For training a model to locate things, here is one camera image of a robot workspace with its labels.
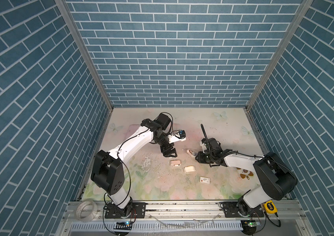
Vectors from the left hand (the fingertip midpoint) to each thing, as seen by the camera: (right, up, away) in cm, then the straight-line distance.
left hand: (173, 148), depth 81 cm
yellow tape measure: (+49, -28, -7) cm, 57 cm away
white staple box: (+18, -18, +2) cm, 25 cm away
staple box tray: (+10, -14, +8) cm, 19 cm away
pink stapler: (+1, -10, +8) cm, 13 cm away
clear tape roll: (-47, -28, -8) cm, 55 cm away
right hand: (+14, -7, +11) cm, 19 cm away
